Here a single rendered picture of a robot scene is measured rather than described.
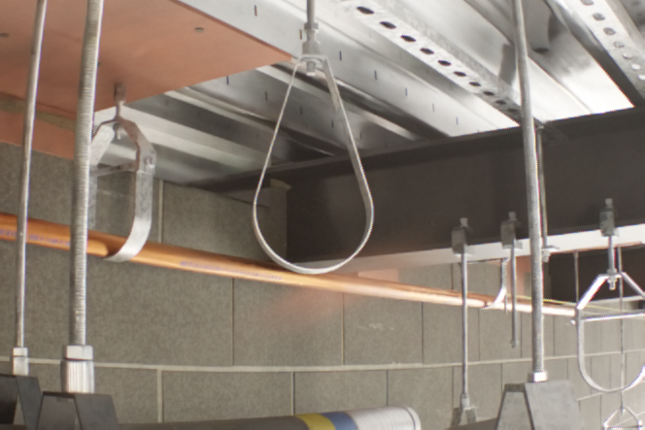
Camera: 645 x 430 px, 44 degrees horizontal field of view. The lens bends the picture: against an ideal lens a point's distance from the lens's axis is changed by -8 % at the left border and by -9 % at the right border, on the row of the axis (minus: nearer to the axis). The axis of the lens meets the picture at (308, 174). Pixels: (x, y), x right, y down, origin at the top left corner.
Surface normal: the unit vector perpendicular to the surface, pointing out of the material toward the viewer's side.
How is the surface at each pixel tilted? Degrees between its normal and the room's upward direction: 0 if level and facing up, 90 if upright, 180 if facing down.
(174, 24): 180
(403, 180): 90
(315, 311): 90
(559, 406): 57
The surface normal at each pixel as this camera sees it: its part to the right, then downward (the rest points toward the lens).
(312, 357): 0.83, -0.13
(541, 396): 0.11, -0.71
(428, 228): -0.57, -0.18
